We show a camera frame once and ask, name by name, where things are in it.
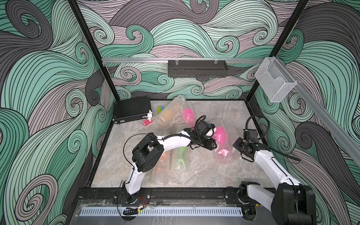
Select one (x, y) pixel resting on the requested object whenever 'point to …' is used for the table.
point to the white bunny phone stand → (149, 121)
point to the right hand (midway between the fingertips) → (236, 144)
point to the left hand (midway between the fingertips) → (215, 144)
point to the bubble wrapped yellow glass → (164, 116)
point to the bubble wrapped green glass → (180, 160)
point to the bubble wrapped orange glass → (161, 174)
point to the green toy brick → (159, 109)
